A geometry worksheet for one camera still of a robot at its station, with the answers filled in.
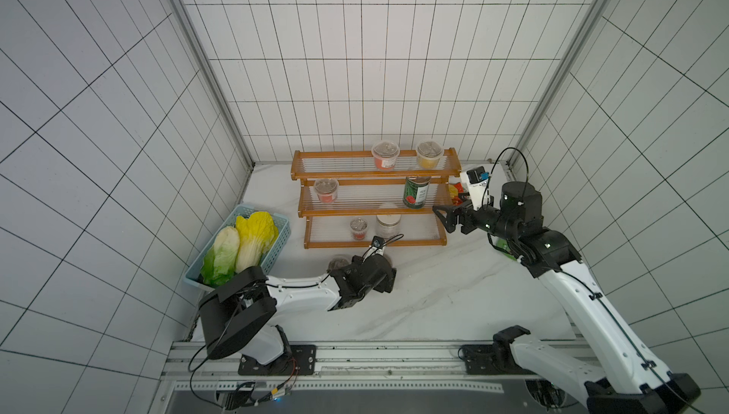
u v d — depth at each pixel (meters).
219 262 0.81
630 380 0.37
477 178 0.58
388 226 0.90
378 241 0.75
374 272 0.63
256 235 0.90
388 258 0.91
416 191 0.81
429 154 0.76
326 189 0.85
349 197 0.88
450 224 0.61
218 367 0.73
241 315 0.43
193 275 0.83
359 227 0.92
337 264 0.85
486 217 0.59
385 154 0.76
